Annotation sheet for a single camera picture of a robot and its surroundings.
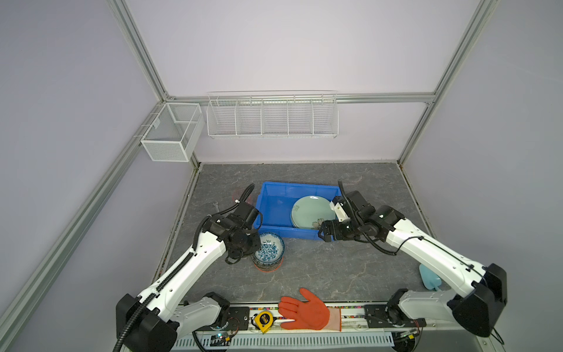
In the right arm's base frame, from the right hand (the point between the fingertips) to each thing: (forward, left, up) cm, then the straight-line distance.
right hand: (329, 234), depth 77 cm
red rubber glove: (-22, +7, -15) cm, 28 cm away
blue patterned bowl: (-5, +21, -7) cm, 23 cm away
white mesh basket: (+48, +68, +10) cm, 84 cm away
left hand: (-6, +26, -2) cm, 26 cm away
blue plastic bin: (+25, +21, -16) cm, 37 cm away
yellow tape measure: (-24, +23, -13) cm, 36 cm away
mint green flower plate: (+17, +6, -13) cm, 22 cm away
